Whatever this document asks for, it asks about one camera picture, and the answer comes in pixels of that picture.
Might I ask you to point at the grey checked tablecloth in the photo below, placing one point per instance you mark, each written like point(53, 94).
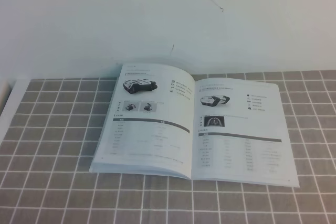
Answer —
point(50, 130)

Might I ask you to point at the white product catalogue book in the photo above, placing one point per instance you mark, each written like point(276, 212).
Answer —
point(161, 121)

